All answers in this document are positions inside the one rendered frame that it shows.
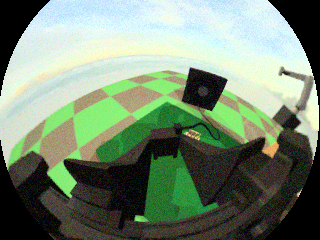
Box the green circuit board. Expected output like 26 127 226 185
96 101 241 221

